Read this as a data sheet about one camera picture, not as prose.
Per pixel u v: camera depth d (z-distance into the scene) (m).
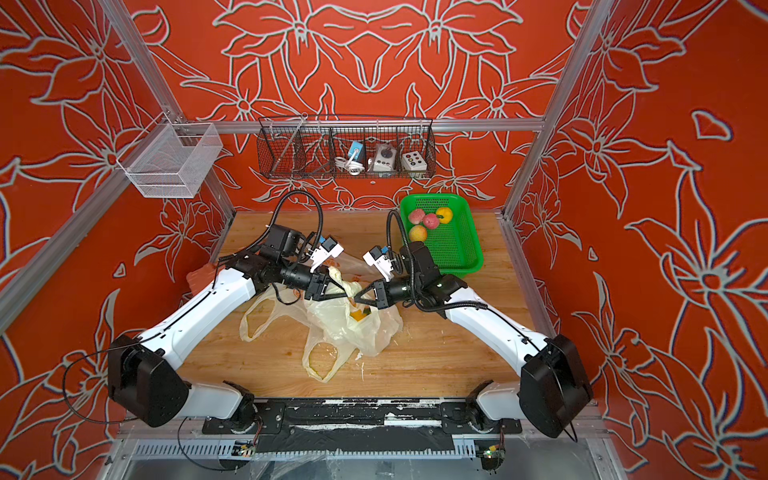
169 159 0.89
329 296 0.66
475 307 0.51
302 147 0.99
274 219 0.63
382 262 0.69
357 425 0.73
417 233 1.07
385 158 0.91
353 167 0.85
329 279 0.65
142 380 0.40
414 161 0.95
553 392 0.40
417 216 1.12
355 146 0.83
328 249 0.66
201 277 0.95
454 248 1.07
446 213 1.13
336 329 0.70
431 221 1.10
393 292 0.66
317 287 0.63
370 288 0.69
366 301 0.70
